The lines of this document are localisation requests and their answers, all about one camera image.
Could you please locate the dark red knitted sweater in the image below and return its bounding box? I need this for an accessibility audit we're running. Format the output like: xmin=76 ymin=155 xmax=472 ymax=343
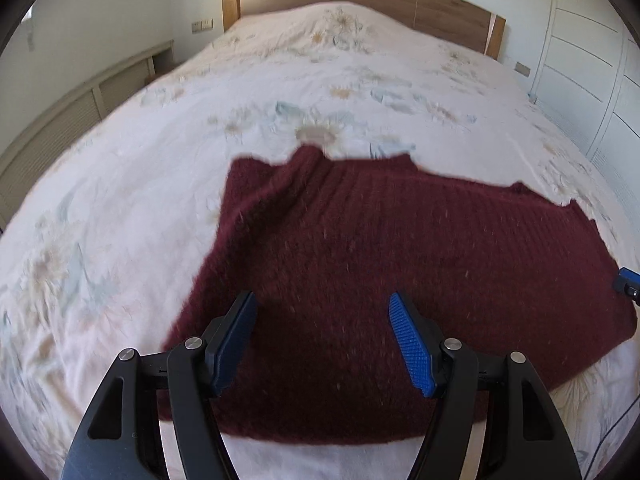
xmin=166 ymin=145 xmax=637 ymax=444

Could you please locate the floral pink bed duvet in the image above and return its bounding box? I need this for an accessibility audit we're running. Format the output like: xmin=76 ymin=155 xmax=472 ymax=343
xmin=1 ymin=2 xmax=639 ymax=479

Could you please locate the white wardrobe with panel doors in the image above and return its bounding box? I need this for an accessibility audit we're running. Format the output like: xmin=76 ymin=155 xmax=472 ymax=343
xmin=530 ymin=0 xmax=639 ymax=218

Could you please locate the beige louvered low cabinet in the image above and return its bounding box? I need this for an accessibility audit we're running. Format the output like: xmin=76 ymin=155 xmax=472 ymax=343
xmin=1 ymin=40 xmax=174 ymax=228

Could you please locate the wooden bed headboard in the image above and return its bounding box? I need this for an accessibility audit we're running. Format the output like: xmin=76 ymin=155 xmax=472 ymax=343
xmin=221 ymin=0 xmax=506 ymax=60

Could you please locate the black cable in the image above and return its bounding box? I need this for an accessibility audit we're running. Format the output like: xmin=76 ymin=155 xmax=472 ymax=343
xmin=584 ymin=408 xmax=633 ymax=480

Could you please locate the right wall switch plate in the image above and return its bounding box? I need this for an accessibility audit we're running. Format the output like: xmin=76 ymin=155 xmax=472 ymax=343
xmin=514 ymin=62 xmax=530 ymax=77

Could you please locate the wall switch plate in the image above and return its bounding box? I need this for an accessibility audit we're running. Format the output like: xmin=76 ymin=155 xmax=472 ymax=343
xmin=191 ymin=18 xmax=214 ymax=34
xmin=514 ymin=62 xmax=530 ymax=77

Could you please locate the left wall switch plate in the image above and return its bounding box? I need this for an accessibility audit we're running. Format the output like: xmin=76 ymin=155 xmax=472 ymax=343
xmin=191 ymin=18 xmax=214 ymax=34

